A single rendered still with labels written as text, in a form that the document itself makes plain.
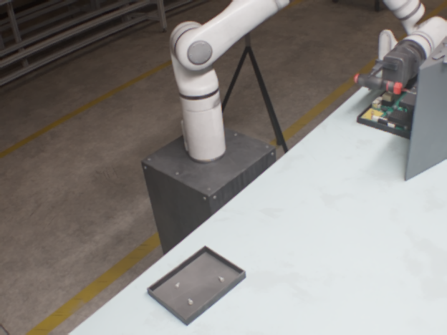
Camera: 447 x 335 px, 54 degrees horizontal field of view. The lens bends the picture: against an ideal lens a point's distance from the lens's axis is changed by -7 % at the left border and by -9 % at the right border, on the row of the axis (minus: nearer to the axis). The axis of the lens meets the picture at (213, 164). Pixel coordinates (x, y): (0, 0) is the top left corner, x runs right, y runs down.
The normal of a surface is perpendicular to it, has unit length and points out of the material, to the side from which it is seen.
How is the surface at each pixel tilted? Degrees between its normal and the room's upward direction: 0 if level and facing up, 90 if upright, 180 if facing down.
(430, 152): 90
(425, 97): 90
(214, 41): 86
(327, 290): 0
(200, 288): 0
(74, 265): 0
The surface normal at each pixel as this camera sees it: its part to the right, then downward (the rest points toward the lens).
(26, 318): -0.11, -0.82
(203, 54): 0.33, 0.52
